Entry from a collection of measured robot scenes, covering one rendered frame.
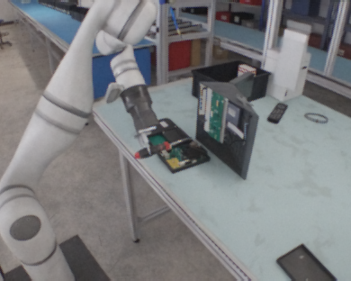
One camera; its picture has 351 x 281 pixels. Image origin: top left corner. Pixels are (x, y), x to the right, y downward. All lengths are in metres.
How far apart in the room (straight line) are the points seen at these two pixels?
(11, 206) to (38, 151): 0.11
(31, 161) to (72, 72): 0.18
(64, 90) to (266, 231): 0.53
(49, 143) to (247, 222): 0.48
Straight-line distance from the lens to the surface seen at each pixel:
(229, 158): 0.86
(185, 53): 2.70
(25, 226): 0.54
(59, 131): 0.47
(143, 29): 0.48
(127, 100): 0.72
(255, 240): 0.66
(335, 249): 0.72
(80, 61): 0.47
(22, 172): 0.56
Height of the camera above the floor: 1.52
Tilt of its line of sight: 34 degrees down
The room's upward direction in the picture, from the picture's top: 1 degrees clockwise
